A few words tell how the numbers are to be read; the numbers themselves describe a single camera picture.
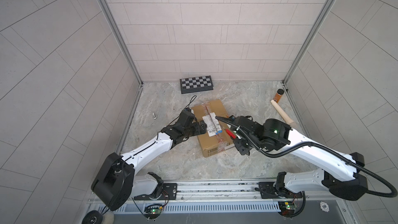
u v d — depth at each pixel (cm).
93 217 57
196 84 112
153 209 65
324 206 68
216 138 76
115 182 39
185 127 63
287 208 68
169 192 71
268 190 71
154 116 96
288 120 93
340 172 38
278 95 99
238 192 72
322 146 40
